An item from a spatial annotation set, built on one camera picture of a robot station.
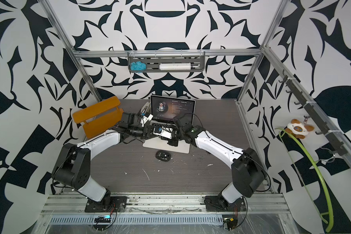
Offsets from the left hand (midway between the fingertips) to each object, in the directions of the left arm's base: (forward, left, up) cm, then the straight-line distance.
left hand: (158, 131), depth 83 cm
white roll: (+34, -11, +19) cm, 41 cm away
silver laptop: (+21, -3, -6) cm, 22 cm away
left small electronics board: (-38, +27, -19) cm, 50 cm away
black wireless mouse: (-8, -2, -14) cm, 17 cm away
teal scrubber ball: (+37, +12, +18) cm, 43 cm away
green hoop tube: (-41, -61, +6) cm, 74 cm away
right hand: (-1, -2, +1) cm, 2 cm away
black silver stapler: (+29, +12, -13) cm, 34 cm away
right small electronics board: (-42, -35, -18) cm, 58 cm away
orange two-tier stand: (+19, +41, -9) cm, 46 cm away
